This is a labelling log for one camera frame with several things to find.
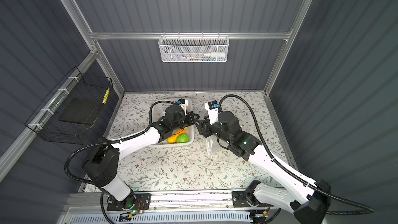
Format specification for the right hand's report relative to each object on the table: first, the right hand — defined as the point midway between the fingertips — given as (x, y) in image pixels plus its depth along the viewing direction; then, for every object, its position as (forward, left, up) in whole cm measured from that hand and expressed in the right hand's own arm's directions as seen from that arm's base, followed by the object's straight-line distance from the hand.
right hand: (200, 120), depth 69 cm
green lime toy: (+2, +11, -21) cm, 24 cm away
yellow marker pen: (+18, +52, -1) cm, 55 cm away
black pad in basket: (+6, +58, +1) cm, 58 cm away
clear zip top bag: (-5, -5, -13) cm, 15 cm away
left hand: (+10, 0, -10) cm, 14 cm away
